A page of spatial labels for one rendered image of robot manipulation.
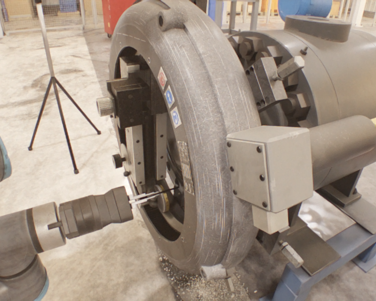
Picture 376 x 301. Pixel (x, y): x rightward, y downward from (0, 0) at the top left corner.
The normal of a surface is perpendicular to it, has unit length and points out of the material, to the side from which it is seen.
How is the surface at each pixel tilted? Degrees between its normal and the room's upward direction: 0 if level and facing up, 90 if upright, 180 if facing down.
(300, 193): 68
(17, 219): 11
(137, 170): 94
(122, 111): 94
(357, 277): 0
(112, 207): 49
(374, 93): 59
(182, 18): 76
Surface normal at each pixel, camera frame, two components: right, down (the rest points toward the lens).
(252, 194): -0.88, 0.23
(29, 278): 0.85, 0.30
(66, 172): 0.02, -0.85
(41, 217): 0.17, -0.63
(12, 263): 0.60, 0.43
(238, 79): 0.33, -0.24
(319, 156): 0.42, 0.04
